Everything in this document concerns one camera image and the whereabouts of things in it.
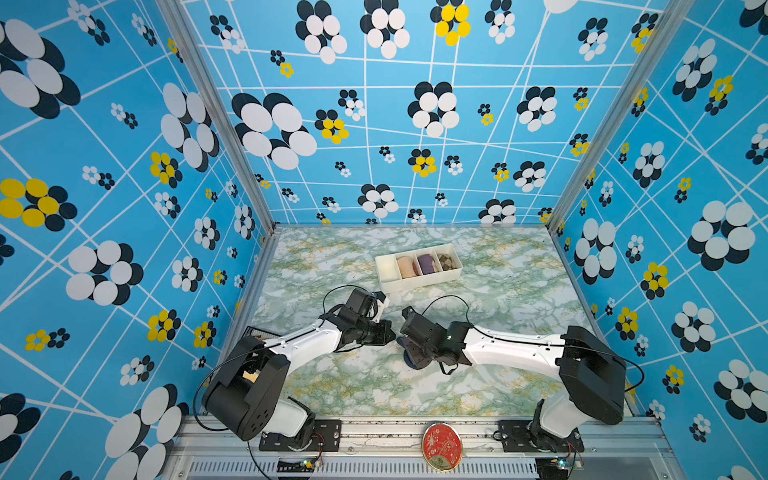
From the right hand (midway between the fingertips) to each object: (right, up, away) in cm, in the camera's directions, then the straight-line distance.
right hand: (416, 347), depth 85 cm
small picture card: (-48, +3, +4) cm, 49 cm away
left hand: (-5, +3, +1) cm, 6 cm away
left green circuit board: (-31, -25, -13) cm, 41 cm away
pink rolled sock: (-2, +22, +16) cm, 27 cm away
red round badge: (+5, -18, -16) cm, 25 cm away
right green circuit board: (+31, -24, -15) cm, 42 cm away
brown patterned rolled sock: (+12, +24, +17) cm, 31 cm away
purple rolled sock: (+5, +24, +17) cm, 30 cm away
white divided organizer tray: (-8, +19, +22) cm, 30 cm away
